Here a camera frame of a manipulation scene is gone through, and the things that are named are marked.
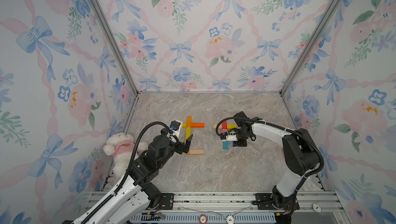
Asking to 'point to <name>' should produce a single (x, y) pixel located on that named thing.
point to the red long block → (224, 125)
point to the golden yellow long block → (188, 154)
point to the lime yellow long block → (188, 132)
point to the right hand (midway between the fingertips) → (236, 139)
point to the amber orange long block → (188, 124)
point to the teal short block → (225, 145)
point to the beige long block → (197, 152)
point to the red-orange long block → (197, 125)
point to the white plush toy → (121, 145)
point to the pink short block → (224, 130)
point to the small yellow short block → (230, 126)
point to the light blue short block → (231, 143)
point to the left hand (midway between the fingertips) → (183, 130)
